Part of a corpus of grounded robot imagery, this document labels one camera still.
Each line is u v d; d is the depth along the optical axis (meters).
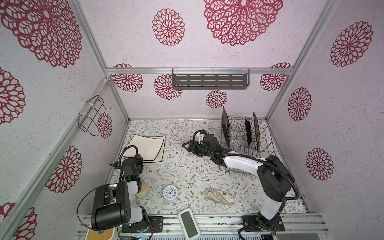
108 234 0.66
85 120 0.73
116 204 0.44
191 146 0.77
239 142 1.01
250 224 0.72
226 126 0.92
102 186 0.47
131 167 0.69
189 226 0.70
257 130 0.95
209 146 0.70
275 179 0.47
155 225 0.73
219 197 0.80
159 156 0.96
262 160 0.51
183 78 0.97
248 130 0.93
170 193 0.80
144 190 0.83
